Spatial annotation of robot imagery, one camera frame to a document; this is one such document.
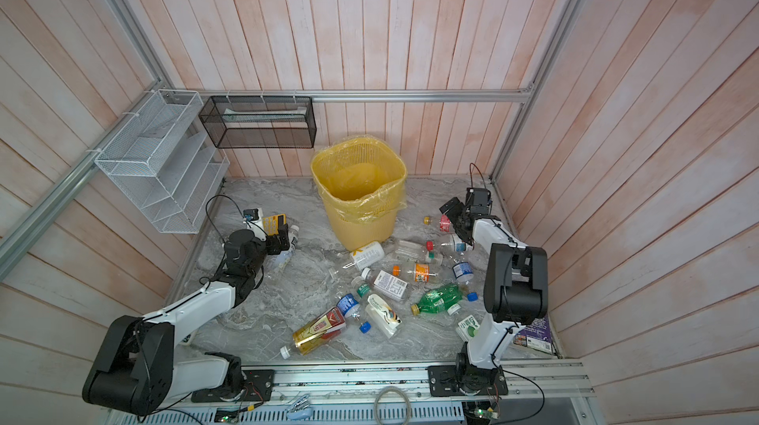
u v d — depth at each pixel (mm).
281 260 908
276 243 802
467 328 797
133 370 413
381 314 798
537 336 794
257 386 731
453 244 959
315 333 761
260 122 1046
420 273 880
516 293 492
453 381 727
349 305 816
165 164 734
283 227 1029
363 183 1040
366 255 903
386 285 877
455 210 897
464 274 880
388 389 727
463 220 730
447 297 845
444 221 1010
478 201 763
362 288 858
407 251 954
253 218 745
